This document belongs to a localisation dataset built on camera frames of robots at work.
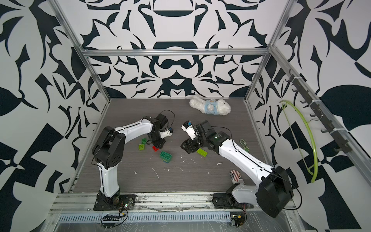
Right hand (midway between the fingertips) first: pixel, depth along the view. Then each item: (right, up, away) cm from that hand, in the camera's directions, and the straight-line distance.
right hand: (186, 140), depth 80 cm
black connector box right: (+26, -37, -8) cm, 46 cm away
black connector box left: (-38, -38, -7) cm, 54 cm away
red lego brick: (-19, -7, +12) cm, 24 cm away
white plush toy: (+18, +19, +21) cm, 33 cm away
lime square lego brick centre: (-28, -6, +12) cm, 31 cm away
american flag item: (+27, -19, +1) cm, 33 cm away
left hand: (-18, -3, +15) cm, 24 cm away
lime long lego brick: (+10, -9, +11) cm, 18 cm away
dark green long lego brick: (-12, -10, +3) cm, 16 cm away
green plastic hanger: (+51, -10, -22) cm, 56 cm away
